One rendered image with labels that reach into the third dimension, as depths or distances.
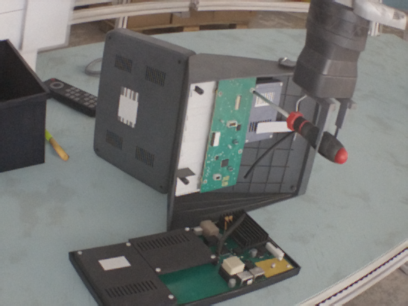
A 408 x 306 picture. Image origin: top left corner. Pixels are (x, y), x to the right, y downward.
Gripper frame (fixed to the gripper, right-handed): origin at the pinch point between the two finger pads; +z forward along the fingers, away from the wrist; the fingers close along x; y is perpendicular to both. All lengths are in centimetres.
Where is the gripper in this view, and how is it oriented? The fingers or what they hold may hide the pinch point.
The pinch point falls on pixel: (324, 151)
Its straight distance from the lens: 65.5
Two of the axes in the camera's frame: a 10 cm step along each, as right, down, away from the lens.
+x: -8.1, 0.9, -5.8
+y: -5.5, -4.8, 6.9
